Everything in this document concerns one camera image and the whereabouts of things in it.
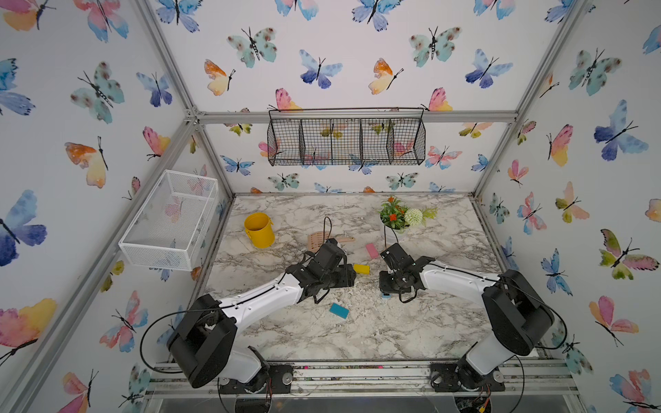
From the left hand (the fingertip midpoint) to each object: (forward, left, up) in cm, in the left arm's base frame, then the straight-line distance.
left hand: (353, 274), depth 84 cm
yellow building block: (+7, -4, -10) cm, 12 cm away
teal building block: (-8, +5, -11) cm, 14 cm away
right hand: (0, -11, -8) cm, 13 cm away
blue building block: (-4, -11, -10) cm, 15 cm away
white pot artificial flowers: (+19, -16, +4) cm, 26 cm away
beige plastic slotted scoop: (+20, +14, -10) cm, 26 cm away
